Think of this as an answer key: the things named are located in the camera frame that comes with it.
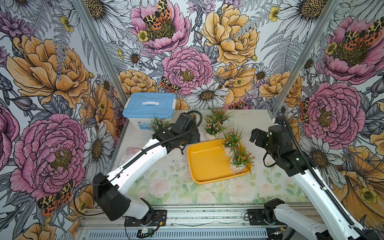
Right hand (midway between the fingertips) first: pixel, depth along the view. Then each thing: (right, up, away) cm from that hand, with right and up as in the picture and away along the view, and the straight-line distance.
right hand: (259, 137), depth 73 cm
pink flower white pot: (-56, +7, +23) cm, 61 cm away
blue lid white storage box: (-67, +17, +27) cm, 75 cm away
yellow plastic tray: (-23, -17, +21) cm, 36 cm away
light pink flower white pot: (-20, +5, +20) cm, 29 cm away
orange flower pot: (-8, -12, +5) cm, 15 cm away
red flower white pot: (-13, +12, +28) cm, 33 cm away
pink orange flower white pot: (-11, -4, +13) cm, 18 cm away
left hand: (-31, -2, +3) cm, 31 cm away
